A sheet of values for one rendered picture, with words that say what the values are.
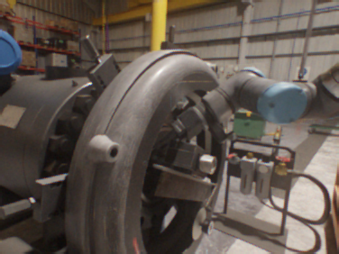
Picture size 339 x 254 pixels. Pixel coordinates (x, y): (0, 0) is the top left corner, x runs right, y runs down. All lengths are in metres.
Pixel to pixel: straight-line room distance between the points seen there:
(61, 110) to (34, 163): 0.18
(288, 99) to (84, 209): 0.47
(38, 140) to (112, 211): 0.40
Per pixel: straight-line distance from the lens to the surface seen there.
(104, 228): 0.49
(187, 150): 0.55
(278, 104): 0.53
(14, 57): 1.10
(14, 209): 0.51
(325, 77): 0.63
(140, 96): 0.48
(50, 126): 0.77
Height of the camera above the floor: 0.87
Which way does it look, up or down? 10 degrees down
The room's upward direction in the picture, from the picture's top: 3 degrees clockwise
